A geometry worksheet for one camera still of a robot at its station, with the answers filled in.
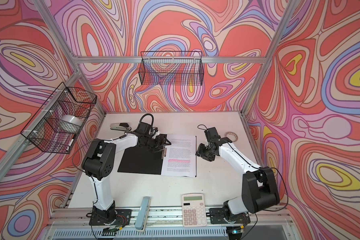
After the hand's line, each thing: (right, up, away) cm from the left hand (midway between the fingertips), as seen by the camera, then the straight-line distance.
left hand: (168, 145), depth 94 cm
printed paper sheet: (+8, -8, +1) cm, 12 cm away
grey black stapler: (-34, +12, +12) cm, 38 cm away
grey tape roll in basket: (-47, +16, -20) cm, 53 cm away
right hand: (+19, -6, -8) cm, 22 cm away
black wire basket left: (-55, +13, -19) cm, 60 cm away
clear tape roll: (+45, +5, +11) cm, 47 cm away
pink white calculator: (+15, -30, -20) cm, 39 cm away
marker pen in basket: (-46, +5, -21) cm, 51 cm away
